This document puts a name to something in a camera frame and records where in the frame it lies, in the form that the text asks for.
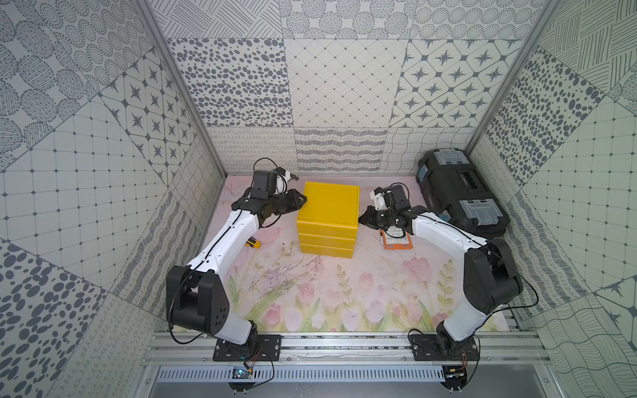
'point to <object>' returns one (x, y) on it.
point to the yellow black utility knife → (253, 242)
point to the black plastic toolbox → (455, 188)
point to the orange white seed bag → (396, 238)
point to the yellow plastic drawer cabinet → (328, 219)
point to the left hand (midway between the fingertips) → (304, 196)
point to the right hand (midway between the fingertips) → (359, 222)
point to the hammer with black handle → (294, 176)
